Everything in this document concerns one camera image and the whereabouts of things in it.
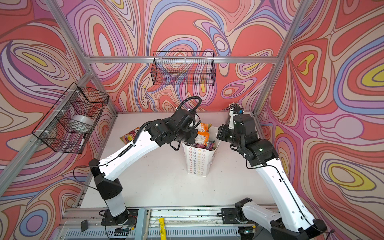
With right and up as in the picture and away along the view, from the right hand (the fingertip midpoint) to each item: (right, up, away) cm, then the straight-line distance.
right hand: (219, 131), depth 68 cm
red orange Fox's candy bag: (-56, -5, +34) cm, 66 cm away
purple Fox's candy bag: (-3, -9, +12) cm, 15 cm away
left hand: (-9, -1, +3) cm, 10 cm away
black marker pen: (-67, -6, +4) cm, 67 cm away
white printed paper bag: (-8, -15, +7) cm, 19 cm away
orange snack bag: (-7, -2, +5) cm, 9 cm away
